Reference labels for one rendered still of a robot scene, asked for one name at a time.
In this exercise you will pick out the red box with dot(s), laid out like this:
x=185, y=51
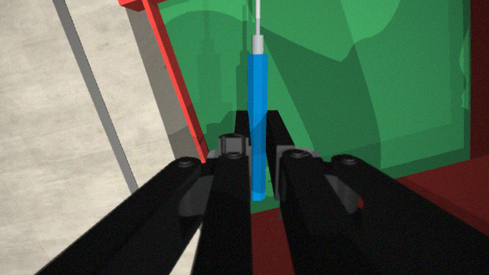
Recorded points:
x=401, y=84

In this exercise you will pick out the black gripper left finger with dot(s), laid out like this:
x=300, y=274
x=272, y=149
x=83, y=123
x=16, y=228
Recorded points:
x=148, y=232

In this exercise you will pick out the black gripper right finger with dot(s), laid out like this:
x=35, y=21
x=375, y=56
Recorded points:
x=408, y=234

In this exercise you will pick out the blue-handled deburring tool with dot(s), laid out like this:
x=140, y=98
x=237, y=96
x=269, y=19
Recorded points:
x=257, y=67

